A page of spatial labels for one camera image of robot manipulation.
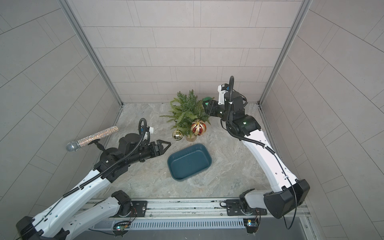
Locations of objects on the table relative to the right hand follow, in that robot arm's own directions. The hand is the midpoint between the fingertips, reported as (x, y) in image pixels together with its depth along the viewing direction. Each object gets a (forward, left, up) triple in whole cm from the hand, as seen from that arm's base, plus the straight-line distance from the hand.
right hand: (205, 103), depth 70 cm
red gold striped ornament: (-11, +4, -4) cm, 13 cm away
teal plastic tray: (-14, +11, -34) cm, 38 cm away
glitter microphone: (-13, +60, -9) cm, 63 cm away
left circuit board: (-43, +40, -30) cm, 66 cm away
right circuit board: (-44, -17, -37) cm, 60 cm away
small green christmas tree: (0, +9, -3) cm, 10 cm away
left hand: (-14, +18, -13) cm, 26 cm away
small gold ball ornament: (-9, +15, -12) cm, 21 cm away
